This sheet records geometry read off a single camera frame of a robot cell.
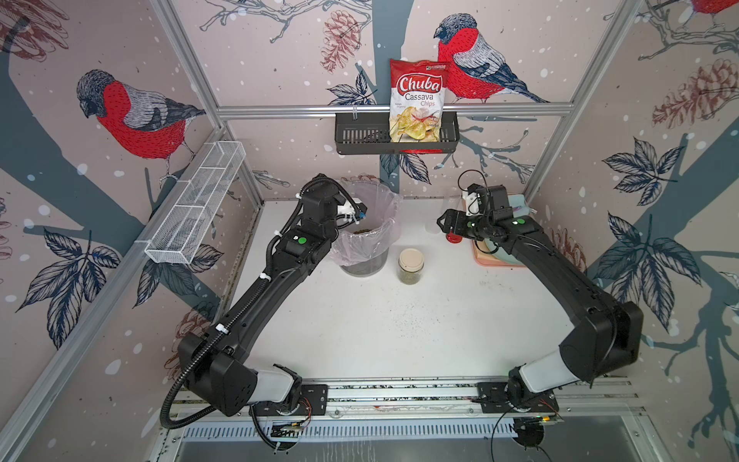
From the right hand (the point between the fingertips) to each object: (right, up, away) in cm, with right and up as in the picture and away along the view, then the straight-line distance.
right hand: (446, 220), depth 84 cm
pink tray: (+7, -9, -12) cm, 17 cm away
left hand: (-36, +12, -13) cm, 40 cm away
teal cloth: (+39, +5, +34) cm, 52 cm away
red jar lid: (+8, -6, +23) cm, 25 cm away
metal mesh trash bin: (-24, -16, +11) cm, 30 cm away
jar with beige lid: (-10, -13, +5) cm, 17 cm away
